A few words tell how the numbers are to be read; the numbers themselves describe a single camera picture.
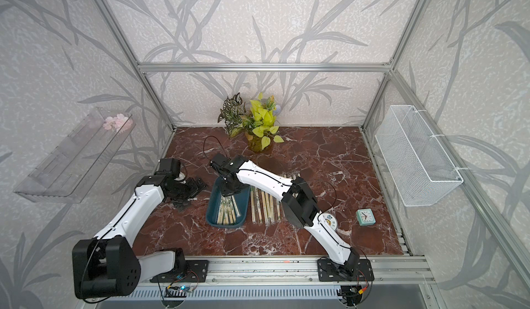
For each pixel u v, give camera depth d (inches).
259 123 35.9
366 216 33.3
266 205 35.3
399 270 29.7
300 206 21.6
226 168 25.0
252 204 35.7
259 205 35.8
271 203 35.9
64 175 25.2
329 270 28.7
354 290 29.2
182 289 27.7
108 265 16.3
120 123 29.8
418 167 23.9
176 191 26.9
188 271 28.5
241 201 32.7
